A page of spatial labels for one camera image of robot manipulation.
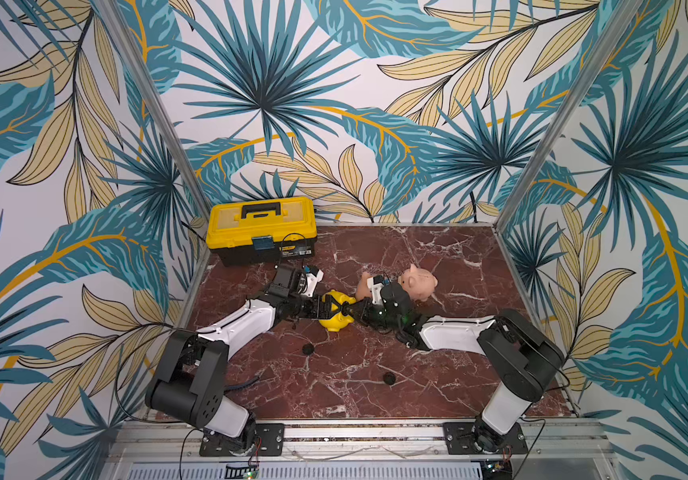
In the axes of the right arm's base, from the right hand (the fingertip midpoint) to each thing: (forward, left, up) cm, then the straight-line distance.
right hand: (342, 307), depth 86 cm
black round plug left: (-8, +10, -9) cm, 16 cm away
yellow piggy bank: (-4, +1, 0) cm, 4 cm away
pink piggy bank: (+9, -24, -1) cm, 25 cm away
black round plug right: (-17, -13, -10) cm, 24 cm away
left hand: (-1, +4, -1) cm, 4 cm away
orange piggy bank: (+5, -6, +2) cm, 8 cm away
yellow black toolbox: (+24, +25, +8) cm, 35 cm away
